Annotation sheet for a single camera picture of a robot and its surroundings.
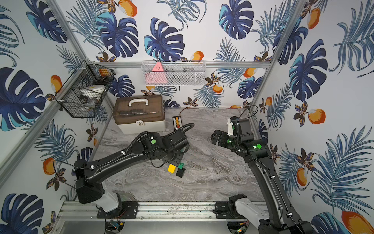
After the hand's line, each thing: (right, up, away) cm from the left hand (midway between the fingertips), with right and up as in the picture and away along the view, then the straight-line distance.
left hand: (178, 156), depth 70 cm
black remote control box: (-4, +16, +40) cm, 44 cm away
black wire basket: (-58, +27, +8) cm, 64 cm away
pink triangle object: (-15, +45, +21) cm, 52 cm away
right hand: (+20, +9, +2) cm, 22 cm away
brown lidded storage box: (-25, +21, +20) cm, 38 cm away
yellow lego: (-4, -6, +1) cm, 7 cm away
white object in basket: (-47, +33, +10) cm, 59 cm away
